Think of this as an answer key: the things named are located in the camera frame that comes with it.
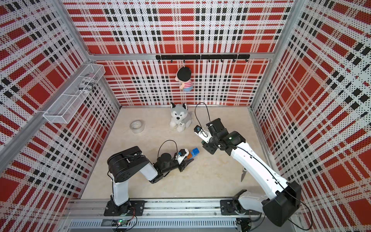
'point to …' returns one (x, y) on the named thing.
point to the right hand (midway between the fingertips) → (211, 141)
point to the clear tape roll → (137, 126)
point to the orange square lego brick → (189, 155)
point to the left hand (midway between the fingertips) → (193, 156)
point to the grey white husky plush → (181, 118)
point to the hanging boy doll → (183, 75)
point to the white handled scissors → (244, 170)
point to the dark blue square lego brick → (195, 151)
